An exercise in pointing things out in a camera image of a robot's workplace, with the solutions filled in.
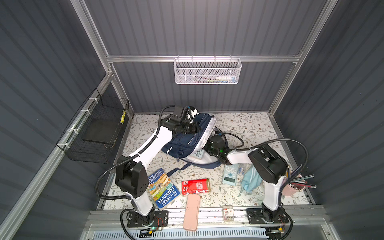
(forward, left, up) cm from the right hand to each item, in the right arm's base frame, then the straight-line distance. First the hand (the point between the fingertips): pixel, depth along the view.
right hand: (200, 142), depth 95 cm
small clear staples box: (-39, -13, -5) cm, 42 cm away
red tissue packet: (-26, +3, -5) cm, 26 cm away
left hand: (-1, -1, +16) cm, 16 cm away
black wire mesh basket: (-11, +54, +23) cm, 60 cm away
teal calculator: (-18, -17, -5) cm, 26 cm away
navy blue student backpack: (-11, +6, +12) cm, 17 cm away
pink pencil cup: (-26, -49, +1) cm, 55 cm away
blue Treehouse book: (-28, +21, -4) cm, 35 cm away
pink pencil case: (-39, +5, -4) cm, 39 cm away
